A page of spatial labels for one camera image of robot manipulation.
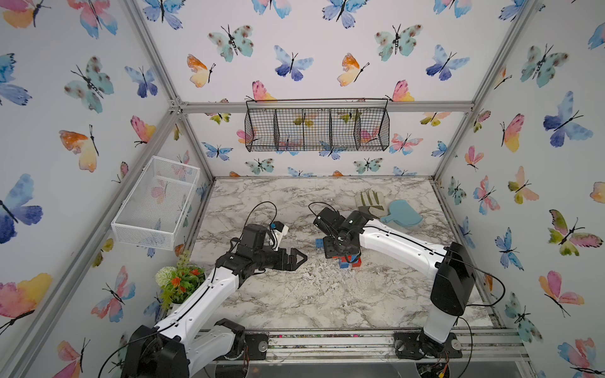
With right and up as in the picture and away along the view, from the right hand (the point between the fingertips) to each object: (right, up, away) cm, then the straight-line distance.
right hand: (336, 248), depth 82 cm
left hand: (-13, -2, -3) cm, 13 cm away
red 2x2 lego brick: (+9, -8, +8) cm, 15 cm away
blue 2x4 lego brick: (+4, -8, +9) cm, 13 cm away
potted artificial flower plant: (-47, -7, -14) cm, 49 cm away
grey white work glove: (+22, +16, +29) cm, 39 cm away
